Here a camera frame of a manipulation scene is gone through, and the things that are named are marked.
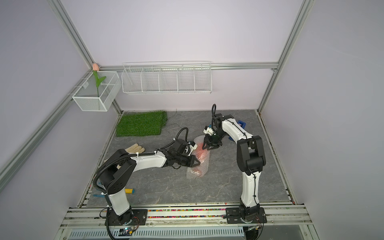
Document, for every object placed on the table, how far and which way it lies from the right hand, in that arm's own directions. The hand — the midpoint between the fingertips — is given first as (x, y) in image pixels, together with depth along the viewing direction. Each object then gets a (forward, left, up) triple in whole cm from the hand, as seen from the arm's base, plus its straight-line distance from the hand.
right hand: (206, 148), depth 90 cm
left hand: (-10, +4, -3) cm, 11 cm away
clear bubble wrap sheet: (-8, 0, -6) cm, 10 cm away
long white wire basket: (+47, +26, +19) cm, 57 cm away
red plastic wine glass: (-4, +3, -1) cm, 4 cm away
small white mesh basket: (+16, +65, +27) cm, 72 cm away
